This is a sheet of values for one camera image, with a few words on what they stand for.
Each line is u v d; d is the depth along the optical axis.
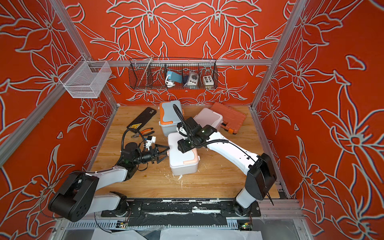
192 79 0.91
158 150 0.72
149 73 1.00
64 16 0.73
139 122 1.08
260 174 0.41
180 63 0.92
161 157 0.81
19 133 0.54
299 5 0.70
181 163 0.74
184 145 0.69
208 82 0.94
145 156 0.73
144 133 1.05
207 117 0.95
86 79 0.92
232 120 1.03
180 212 0.73
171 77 0.85
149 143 0.79
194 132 0.60
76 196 0.43
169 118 0.92
